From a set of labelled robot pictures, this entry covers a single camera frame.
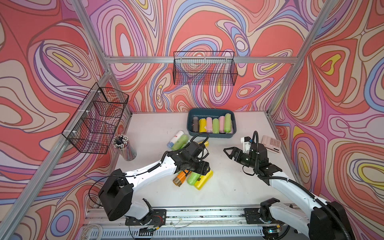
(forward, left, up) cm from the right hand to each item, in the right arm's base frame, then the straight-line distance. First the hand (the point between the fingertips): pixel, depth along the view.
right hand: (228, 155), depth 83 cm
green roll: (+28, +3, -7) cm, 29 cm away
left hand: (-7, +13, -1) cm, 15 cm away
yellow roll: (+29, +12, -7) cm, 33 cm away
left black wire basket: (+6, +66, +24) cm, 70 cm away
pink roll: (+29, -2, -7) cm, 30 cm away
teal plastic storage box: (+39, +3, -5) cm, 39 cm away
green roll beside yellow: (-9, +21, -8) cm, 24 cm away
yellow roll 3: (-10, +14, -9) cm, 19 cm away
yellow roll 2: (+14, +11, -9) cm, 20 cm away
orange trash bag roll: (-8, +27, -9) cm, 29 cm away
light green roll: (+26, -5, -3) cm, 27 cm away
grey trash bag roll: (+31, +18, -7) cm, 36 cm away
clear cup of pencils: (+7, +59, +7) cm, 60 cm away
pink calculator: (+13, -33, -10) cm, 37 cm away
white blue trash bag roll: (+14, +34, -7) cm, 38 cm away
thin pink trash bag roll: (+29, +7, -7) cm, 31 cm away
